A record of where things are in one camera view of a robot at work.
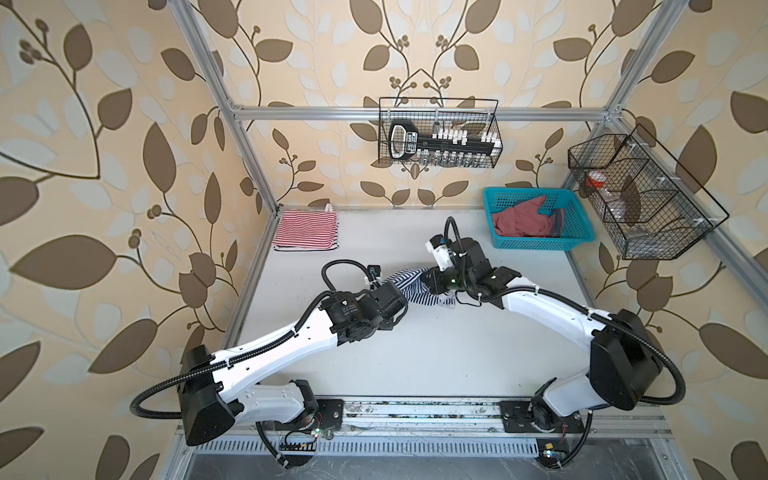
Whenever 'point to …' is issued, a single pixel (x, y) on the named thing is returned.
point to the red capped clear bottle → (597, 179)
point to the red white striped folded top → (307, 230)
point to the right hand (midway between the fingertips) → (422, 278)
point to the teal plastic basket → (571, 228)
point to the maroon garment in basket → (524, 219)
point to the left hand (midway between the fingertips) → (386, 310)
